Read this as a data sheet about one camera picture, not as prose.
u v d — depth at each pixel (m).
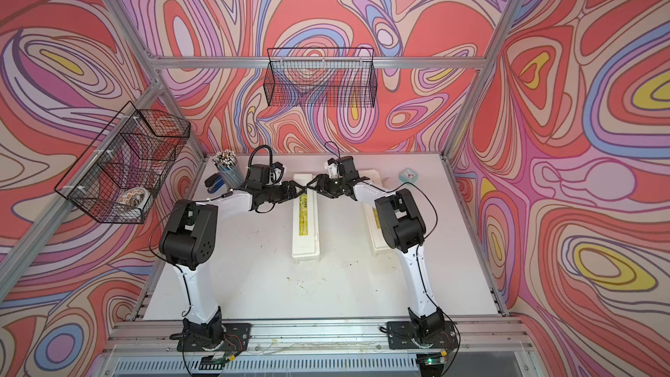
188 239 0.53
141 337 0.75
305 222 0.88
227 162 0.93
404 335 0.73
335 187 0.91
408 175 1.11
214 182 1.06
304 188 0.96
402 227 0.60
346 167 0.85
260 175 0.80
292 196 0.88
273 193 0.85
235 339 0.73
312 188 0.95
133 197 0.72
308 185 0.98
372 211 0.91
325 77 0.96
